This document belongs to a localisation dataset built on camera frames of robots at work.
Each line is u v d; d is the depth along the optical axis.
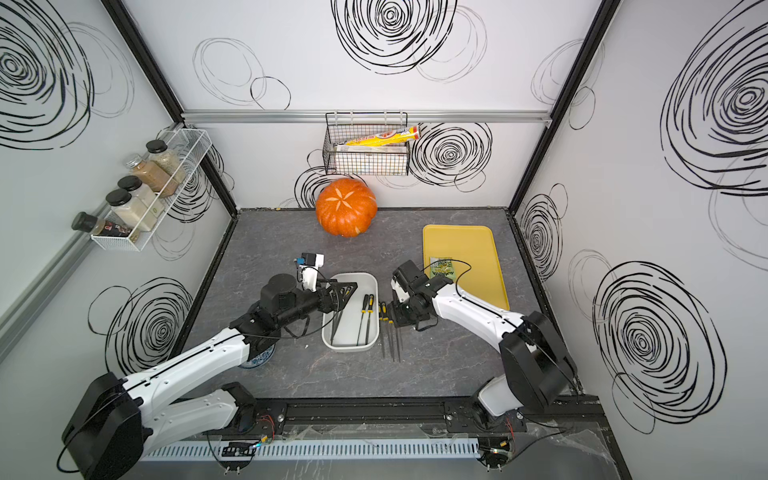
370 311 0.91
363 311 0.91
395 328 0.76
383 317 0.90
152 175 0.72
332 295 0.69
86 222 0.59
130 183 0.66
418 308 0.62
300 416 0.75
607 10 0.71
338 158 0.87
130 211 0.65
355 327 0.89
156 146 0.74
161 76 0.83
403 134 0.86
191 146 0.94
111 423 0.39
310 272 0.69
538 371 0.43
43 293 0.54
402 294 0.77
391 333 0.89
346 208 1.04
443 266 1.02
